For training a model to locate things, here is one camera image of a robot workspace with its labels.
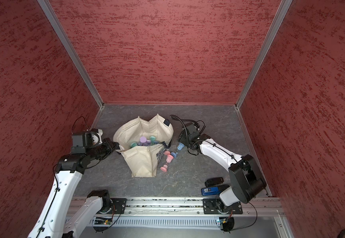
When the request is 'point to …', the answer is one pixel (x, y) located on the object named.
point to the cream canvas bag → (142, 161)
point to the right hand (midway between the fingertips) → (182, 141)
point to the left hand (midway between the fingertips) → (118, 147)
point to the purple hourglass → (143, 139)
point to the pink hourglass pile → (169, 159)
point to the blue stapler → (210, 191)
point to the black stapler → (212, 181)
